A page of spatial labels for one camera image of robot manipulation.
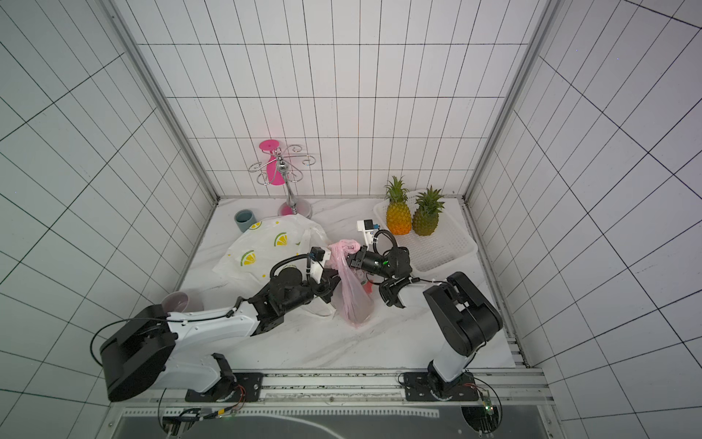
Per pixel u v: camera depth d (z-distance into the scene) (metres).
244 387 0.72
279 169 0.92
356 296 0.75
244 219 1.05
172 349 0.43
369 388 0.74
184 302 0.87
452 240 1.00
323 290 0.67
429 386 0.66
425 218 0.97
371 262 0.71
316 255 0.67
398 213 0.98
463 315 0.47
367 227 0.74
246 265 0.96
